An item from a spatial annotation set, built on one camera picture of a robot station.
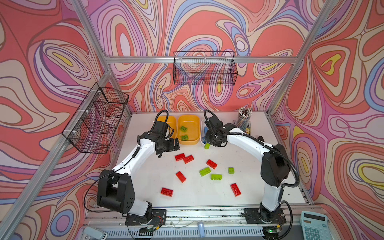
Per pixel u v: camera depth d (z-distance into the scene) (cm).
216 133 64
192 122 111
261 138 98
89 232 68
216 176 84
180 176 86
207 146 86
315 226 69
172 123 108
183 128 108
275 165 48
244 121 96
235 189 81
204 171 88
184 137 102
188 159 93
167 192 81
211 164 91
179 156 93
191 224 72
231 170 88
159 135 63
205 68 96
